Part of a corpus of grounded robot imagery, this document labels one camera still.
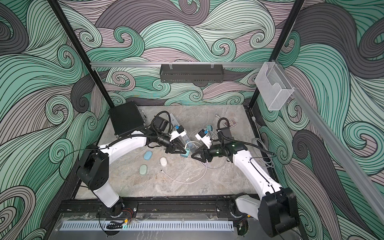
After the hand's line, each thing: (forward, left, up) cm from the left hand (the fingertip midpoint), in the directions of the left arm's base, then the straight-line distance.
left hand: (185, 149), depth 76 cm
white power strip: (+14, 0, -13) cm, 19 cm away
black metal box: (+35, +47, -16) cm, 61 cm away
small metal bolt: (+38, -24, -17) cm, 48 cm away
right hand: (-3, -5, 0) cm, 6 cm away
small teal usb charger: (+25, -17, -15) cm, 34 cm away
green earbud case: (-5, +25, -16) cm, 30 cm away
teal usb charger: (-3, 0, 0) cm, 3 cm away
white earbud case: (0, +13, -16) cm, 21 cm away
